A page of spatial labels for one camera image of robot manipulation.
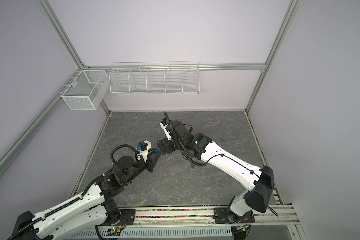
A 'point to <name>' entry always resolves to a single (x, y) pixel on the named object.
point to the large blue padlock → (157, 150)
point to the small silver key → (191, 169)
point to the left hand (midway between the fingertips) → (158, 152)
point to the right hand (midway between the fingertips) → (165, 141)
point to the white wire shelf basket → (168, 78)
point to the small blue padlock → (192, 164)
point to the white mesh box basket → (87, 90)
